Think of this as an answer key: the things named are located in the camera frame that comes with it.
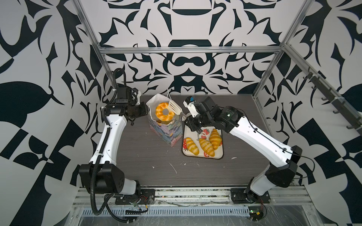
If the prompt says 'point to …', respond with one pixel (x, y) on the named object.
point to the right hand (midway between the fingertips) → (184, 119)
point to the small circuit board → (255, 213)
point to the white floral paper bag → (171, 131)
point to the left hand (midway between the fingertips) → (146, 107)
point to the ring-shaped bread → (160, 114)
